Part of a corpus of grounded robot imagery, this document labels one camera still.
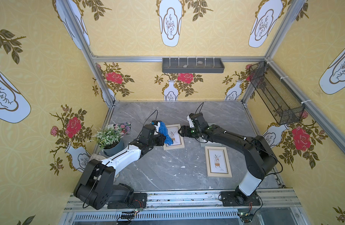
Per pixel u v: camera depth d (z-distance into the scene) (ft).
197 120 2.31
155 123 2.59
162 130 2.82
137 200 2.40
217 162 2.86
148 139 2.22
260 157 1.54
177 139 3.12
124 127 3.40
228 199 2.42
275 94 2.90
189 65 2.98
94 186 1.34
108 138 2.57
